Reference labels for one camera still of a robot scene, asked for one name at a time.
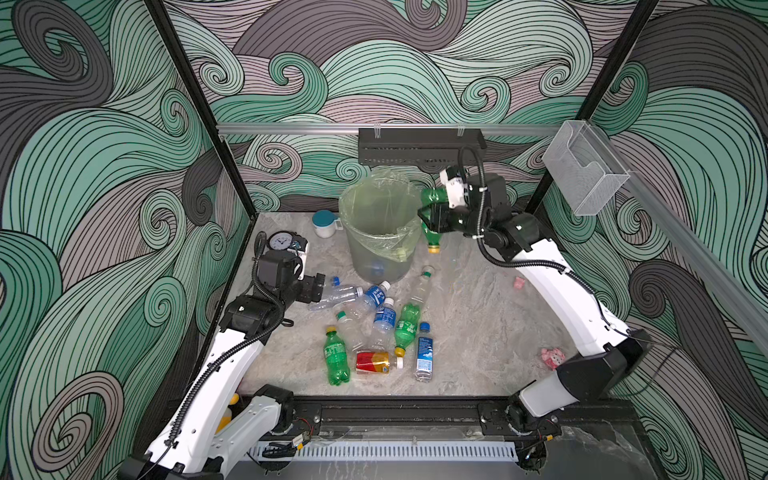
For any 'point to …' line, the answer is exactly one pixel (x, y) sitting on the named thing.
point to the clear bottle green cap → (421, 288)
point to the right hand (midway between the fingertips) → (428, 209)
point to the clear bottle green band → (352, 335)
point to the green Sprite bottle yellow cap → (336, 358)
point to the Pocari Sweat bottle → (383, 332)
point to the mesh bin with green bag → (381, 219)
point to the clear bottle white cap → (336, 296)
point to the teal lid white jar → (326, 223)
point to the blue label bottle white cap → (370, 301)
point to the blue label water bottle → (425, 352)
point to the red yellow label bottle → (372, 361)
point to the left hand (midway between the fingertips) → (303, 269)
